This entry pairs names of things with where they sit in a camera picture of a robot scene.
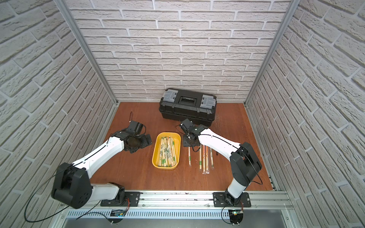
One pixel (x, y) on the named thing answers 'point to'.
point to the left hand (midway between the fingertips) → (148, 141)
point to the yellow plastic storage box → (166, 150)
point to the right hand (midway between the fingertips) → (189, 142)
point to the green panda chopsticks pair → (211, 158)
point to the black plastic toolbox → (178, 104)
